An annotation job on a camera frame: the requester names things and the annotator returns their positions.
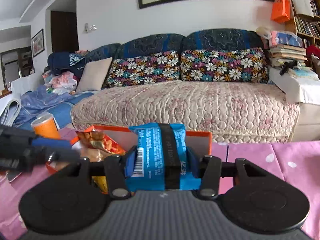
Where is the blue snack packet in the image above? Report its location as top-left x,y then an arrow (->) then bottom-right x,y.
126,123 -> 201,192

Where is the orange paper cup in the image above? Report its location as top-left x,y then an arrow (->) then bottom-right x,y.
30,113 -> 61,139

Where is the orange cardboard box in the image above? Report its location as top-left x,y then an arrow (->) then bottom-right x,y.
45,125 -> 213,176

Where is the orange nut snack packet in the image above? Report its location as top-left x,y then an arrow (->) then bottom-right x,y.
76,131 -> 126,155

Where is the pile of blue clothes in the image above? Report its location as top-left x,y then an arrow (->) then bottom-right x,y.
13,85 -> 95,131

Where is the quilted beige sofa cover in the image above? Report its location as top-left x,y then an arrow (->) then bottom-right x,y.
71,80 -> 300,143

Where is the beige plain pillow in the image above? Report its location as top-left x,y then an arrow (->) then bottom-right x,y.
76,57 -> 113,93

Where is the right floral cushion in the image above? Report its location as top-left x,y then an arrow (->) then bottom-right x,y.
181,47 -> 268,83

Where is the floral cushion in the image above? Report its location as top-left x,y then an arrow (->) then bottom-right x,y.
102,50 -> 180,89
181,47 -> 268,83

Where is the left floral cushion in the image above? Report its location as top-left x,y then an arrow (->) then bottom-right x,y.
102,50 -> 180,89

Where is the dark blue sofa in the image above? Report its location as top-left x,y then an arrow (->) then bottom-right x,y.
85,28 -> 264,62

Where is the stack of books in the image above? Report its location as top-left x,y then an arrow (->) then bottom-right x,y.
268,30 -> 307,63

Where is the orange paper bag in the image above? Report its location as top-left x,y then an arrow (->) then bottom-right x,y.
271,0 -> 291,23

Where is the wooden bookshelf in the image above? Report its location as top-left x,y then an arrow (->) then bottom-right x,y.
284,0 -> 319,48

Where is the small framed wall picture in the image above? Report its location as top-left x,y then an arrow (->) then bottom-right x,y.
31,29 -> 45,57

